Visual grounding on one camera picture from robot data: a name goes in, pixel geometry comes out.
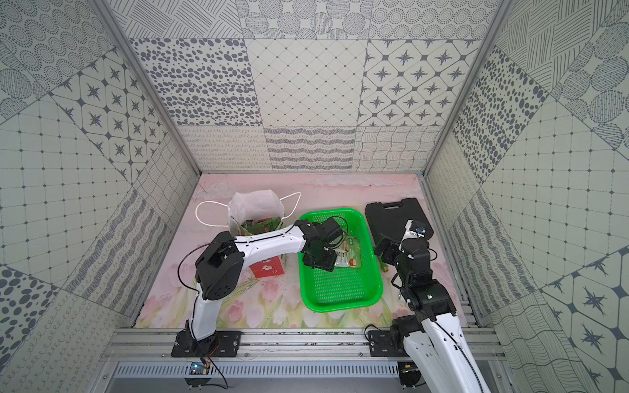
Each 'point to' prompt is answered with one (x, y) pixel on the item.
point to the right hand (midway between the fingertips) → (392, 242)
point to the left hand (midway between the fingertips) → (331, 263)
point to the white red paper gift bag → (255, 211)
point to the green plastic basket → (355, 282)
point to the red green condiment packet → (260, 226)
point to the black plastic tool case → (391, 219)
